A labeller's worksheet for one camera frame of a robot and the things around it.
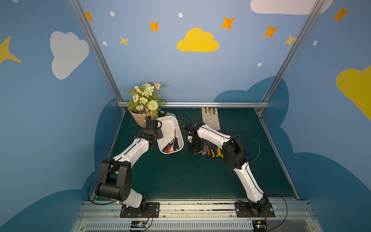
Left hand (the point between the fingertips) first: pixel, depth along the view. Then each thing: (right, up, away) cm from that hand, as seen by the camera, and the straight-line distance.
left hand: (157, 130), depth 92 cm
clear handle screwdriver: (+31, -14, +4) cm, 35 cm away
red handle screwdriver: (+8, -12, +3) cm, 15 cm away
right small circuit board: (+57, -48, -19) cm, 77 cm away
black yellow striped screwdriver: (+36, -14, +3) cm, 39 cm away
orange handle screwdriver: (+34, -14, +4) cm, 37 cm away
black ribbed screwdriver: (+11, -9, +4) cm, 15 cm away
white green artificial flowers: (-6, +19, -5) cm, 20 cm away
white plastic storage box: (+7, +4, +6) cm, 10 cm away
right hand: (+25, -15, +4) cm, 29 cm away
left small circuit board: (-5, -47, -20) cm, 52 cm away
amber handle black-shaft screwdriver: (+28, -15, +2) cm, 32 cm away
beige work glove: (+38, +8, +23) cm, 45 cm away
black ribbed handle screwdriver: (+6, -11, +3) cm, 13 cm away
